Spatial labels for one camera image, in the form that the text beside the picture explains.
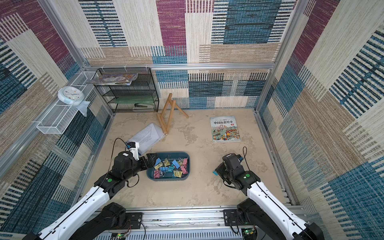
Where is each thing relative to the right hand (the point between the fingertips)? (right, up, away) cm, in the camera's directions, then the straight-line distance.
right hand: (216, 166), depth 82 cm
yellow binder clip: (-21, -4, 0) cm, 21 cm away
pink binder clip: (-33, -5, +5) cm, 34 cm away
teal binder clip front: (-2, -1, -8) cm, 8 cm away
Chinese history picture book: (+10, +19, +26) cm, 34 cm away
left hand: (-34, +6, -2) cm, 35 cm away
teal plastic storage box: (-37, -5, +6) cm, 38 cm away
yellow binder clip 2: (-28, 0, +7) cm, 29 cm away
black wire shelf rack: (-47, +50, +26) cm, 74 cm away
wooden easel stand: (-37, +30, +29) cm, 55 cm away
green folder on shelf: (-50, +38, +16) cm, 65 cm away
